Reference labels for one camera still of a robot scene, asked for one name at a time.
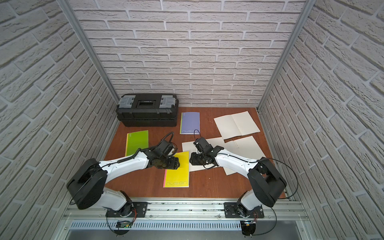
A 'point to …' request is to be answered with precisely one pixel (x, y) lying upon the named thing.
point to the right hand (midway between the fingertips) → (193, 160)
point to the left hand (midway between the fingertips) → (177, 163)
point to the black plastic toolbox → (152, 110)
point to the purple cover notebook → (190, 123)
